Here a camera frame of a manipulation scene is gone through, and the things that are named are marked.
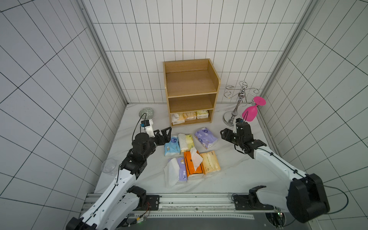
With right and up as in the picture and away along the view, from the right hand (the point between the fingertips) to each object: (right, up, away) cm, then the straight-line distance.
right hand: (219, 132), depth 86 cm
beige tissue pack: (-6, -17, -5) cm, 19 cm away
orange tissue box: (-16, -17, -7) cm, 24 cm away
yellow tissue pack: (-18, +10, +17) cm, 26 cm away
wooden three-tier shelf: (-17, +28, 0) cm, 33 cm away
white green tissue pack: (-20, -7, +4) cm, 22 cm away
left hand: (-32, +2, -10) cm, 34 cm away
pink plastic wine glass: (+22, +12, +5) cm, 26 cm away
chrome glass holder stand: (+17, +23, +1) cm, 28 cm away
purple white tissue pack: (-27, -21, -9) cm, 35 cm away
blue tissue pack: (-29, -10, +1) cm, 31 cm away
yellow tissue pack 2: (-8, +11, +17) cm, 22 cm away
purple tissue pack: (-7, -4, +6) cm, 11 cm away
